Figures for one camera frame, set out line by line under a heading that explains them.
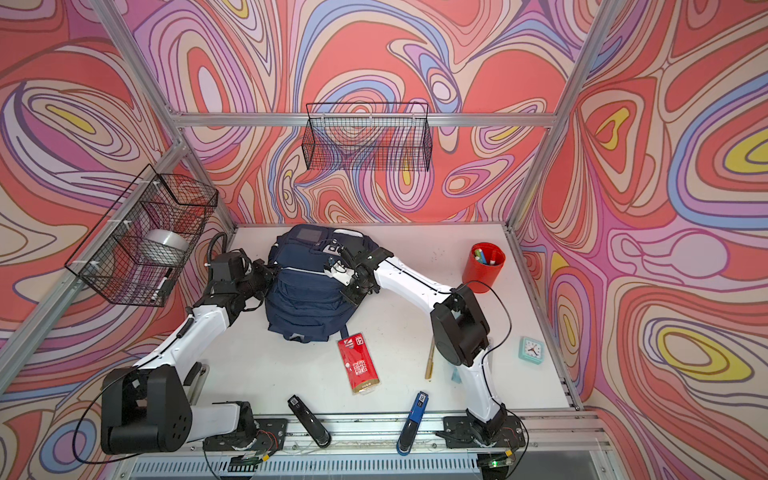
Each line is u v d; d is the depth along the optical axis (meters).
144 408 0.41
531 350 0.85
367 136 0.95
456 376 0.78
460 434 0.73
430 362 0.85
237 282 0.67
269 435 0.73
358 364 0.84
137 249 0.75
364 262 0.66
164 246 0.70
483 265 0.92
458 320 0.53
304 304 0.84
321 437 0.69
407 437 0.71
